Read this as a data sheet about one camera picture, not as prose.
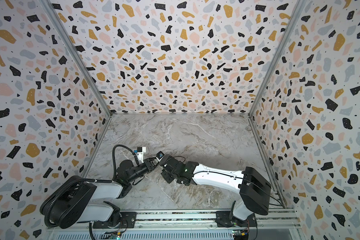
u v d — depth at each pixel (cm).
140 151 78
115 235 70
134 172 70
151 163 76
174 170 58
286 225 76
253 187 42
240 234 72
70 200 43
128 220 73
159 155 69
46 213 43
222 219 73
